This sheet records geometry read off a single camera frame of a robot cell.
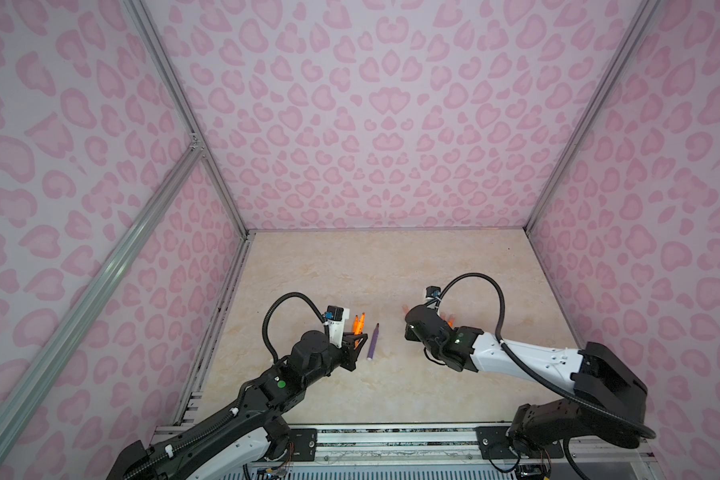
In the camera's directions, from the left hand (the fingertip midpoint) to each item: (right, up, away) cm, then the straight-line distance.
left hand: (369, 333), depth 75 cm
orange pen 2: (+26, -1, +19) cm, 32 cm away
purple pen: (+1, -7, +16) cm, 17 cm away
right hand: (+12, +3, +9) cm, 15 cm away
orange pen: (-2, +2, 0) cm, 3 cm away
